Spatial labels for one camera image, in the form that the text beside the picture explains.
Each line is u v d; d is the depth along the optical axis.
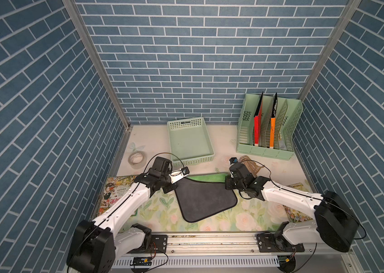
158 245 0.73
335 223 0.43
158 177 0.63
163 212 0.82
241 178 0.65
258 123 0.88
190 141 1.14
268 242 0.74
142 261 0.72
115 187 0.90
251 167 0.97
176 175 0.72
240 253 0.72
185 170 0.72
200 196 0.87
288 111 1.05
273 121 0.84
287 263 0.71
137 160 1.02
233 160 0.79
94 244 0.40
